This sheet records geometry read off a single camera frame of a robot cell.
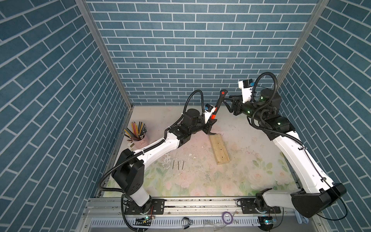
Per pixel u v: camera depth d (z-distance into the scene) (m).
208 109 0.65
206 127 0.69
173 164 0.89
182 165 0.89
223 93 0.65
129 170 0.44
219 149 0.91
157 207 0.74
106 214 0.72
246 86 0.55
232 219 0.70
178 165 0.89
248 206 0.74
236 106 0.57
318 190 0.38
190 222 0.69
